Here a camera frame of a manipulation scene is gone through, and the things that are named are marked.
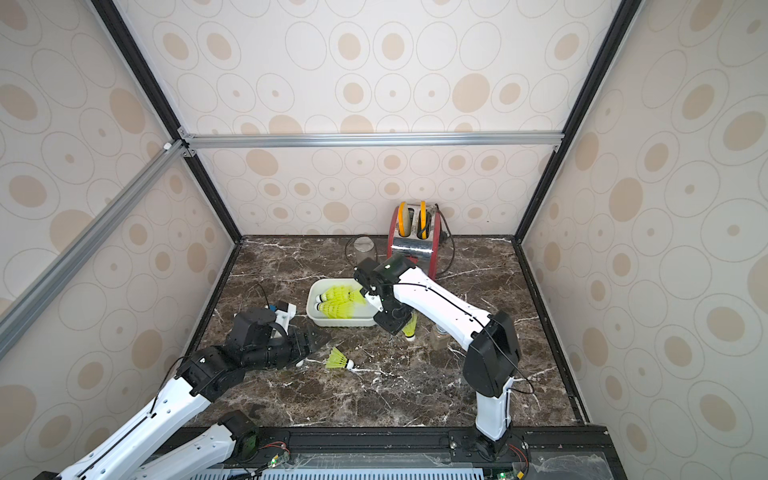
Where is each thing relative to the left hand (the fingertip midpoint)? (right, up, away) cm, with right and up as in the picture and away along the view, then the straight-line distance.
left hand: (330, 344), depth 70 cm
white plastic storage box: (+5, +3, +27) cm, 28 cm away
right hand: (+16, +1, +10) cm, 19 cm away
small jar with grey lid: (+28, -3, +16) cm, 33 cm away
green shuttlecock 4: (-1, -9, +16) cm, 18 cm away
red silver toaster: (+22, +28, +27) cm, 45 cm away
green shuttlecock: (-1, +9, +28) cm, 30 cm away
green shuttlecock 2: (-3, +4, +25) cm, 26 cm away
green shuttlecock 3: (+19, +1, +10) cm, 22 cm away
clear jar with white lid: (+6, +24, +27) cm, 36 cm away
